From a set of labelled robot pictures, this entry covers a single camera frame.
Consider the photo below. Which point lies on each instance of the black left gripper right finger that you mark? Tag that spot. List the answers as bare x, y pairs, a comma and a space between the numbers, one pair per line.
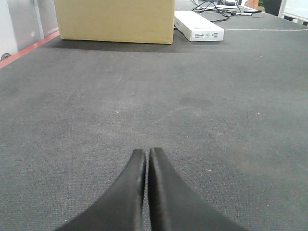
173, 204

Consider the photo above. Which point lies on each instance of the black plant pot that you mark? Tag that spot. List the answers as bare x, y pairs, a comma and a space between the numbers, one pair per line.
272, 7

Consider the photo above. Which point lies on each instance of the brown cardboard box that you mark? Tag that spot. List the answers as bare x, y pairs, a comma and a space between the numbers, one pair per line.
115, 21

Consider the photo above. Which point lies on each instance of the long white carton box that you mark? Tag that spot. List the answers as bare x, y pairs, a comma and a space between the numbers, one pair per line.
197, 24

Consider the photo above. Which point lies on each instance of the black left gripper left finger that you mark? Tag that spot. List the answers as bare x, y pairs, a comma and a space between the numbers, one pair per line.
120, 204

